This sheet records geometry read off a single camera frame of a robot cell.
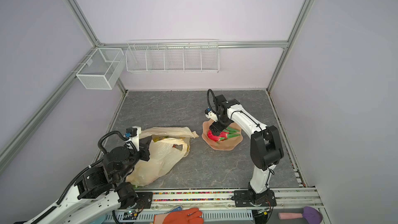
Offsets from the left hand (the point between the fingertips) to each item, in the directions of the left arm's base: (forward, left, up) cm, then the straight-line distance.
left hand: (151, 140), depth 68 cm
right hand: (+12, -34, -15) cm, 39 cm away
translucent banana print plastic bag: (-2, -8, -2) cm, 8 cm away
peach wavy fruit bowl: (+5, -37, -23) cm, 44 cm away
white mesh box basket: (+51, +40, +1) cm, 65 cm away
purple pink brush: (-31, -70, -23) cm, 80 cm away
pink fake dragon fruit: (+9, -37, -15) cm, 41 cm away
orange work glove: (-27, -10, -23) cm, 37 cm away
